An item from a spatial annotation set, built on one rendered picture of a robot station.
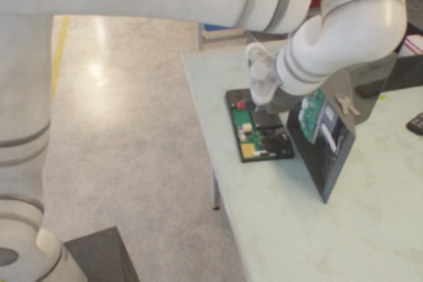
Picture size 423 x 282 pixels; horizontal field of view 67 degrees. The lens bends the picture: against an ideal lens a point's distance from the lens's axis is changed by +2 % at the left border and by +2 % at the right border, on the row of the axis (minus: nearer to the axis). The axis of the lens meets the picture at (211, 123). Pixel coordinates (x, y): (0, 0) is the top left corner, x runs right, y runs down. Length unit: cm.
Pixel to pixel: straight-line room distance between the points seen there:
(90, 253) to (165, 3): 69
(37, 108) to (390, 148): 77
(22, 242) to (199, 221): 134
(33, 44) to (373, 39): 32
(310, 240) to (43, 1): 59
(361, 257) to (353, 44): 47
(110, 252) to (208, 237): 99
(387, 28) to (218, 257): 153
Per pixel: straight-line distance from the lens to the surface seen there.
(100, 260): 85
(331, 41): 32
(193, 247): 175
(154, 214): 187
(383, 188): 81
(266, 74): 45
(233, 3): 27
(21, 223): 56
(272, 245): 66
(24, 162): 43
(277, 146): 77
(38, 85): 38
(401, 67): 104
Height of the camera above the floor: 159
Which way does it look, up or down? 44 degrees down
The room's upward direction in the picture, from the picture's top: 1 degrees counter-clockwise
